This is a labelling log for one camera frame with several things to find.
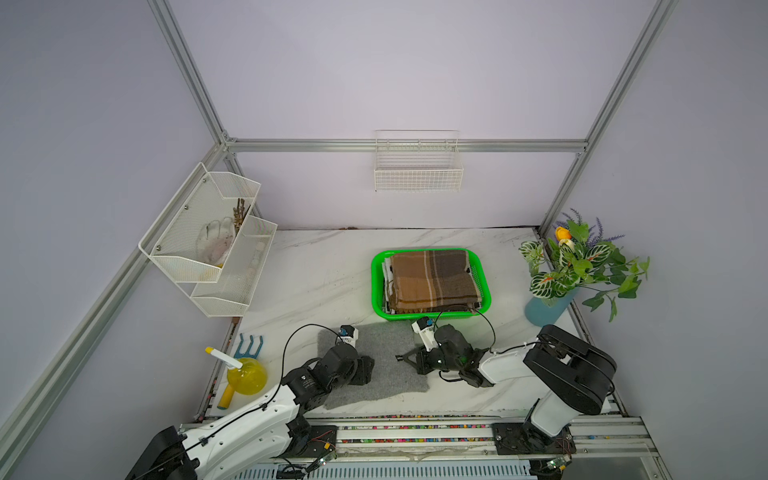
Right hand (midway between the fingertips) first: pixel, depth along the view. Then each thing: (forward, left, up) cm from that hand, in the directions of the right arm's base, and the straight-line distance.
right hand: (408, 360), depth 88 cm
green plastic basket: (+20, +10, +10) cm, 24 cm away
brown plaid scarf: (+21, -8, +11) cm, 25 cm away
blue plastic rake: (+2, +51, +2) cm, 51 cm away
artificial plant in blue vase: (+9, -38, +35) cm, 52 cm away
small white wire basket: (+52, -5, +35) cm, 63 cm away
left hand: (-3, +13, +5) cm, 14 cm away
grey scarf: (-7, +5, +5) cm, 10 cm away
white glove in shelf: (+22, +51, +32) cm, 64 cm away
